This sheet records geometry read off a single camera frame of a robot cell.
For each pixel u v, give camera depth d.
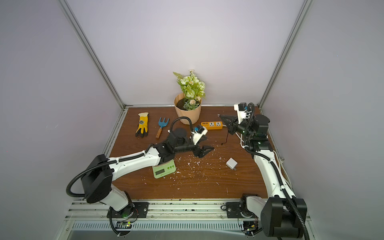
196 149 0.67
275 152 0.52
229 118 0.68
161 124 1.07
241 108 0.62
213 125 1.06
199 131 0.64
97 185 0.43
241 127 0.65
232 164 0.88
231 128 0.64
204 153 0.67
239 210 0.73
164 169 0.85
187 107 0.98
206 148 0.67
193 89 0.92
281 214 0.38
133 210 0.73
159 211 0.76
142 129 1.03
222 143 0.86
